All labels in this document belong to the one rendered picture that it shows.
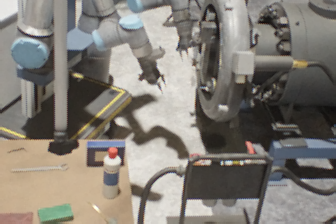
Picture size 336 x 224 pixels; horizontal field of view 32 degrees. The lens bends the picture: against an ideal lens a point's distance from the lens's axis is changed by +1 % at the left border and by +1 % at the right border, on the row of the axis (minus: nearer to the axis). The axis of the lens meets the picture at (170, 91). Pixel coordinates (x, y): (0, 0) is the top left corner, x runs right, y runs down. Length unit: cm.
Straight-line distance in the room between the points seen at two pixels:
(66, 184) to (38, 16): 69
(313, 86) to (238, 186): 78
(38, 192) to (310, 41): 157
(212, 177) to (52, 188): 70
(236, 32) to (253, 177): 72
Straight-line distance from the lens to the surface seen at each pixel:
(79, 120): 308
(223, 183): 265
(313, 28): 315
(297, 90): 316
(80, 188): 244
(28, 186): 246
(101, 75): 376
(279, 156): 324
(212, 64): 332
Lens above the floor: 210
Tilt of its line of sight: 32 degrees down
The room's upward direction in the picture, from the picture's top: 7 degrees clockwise
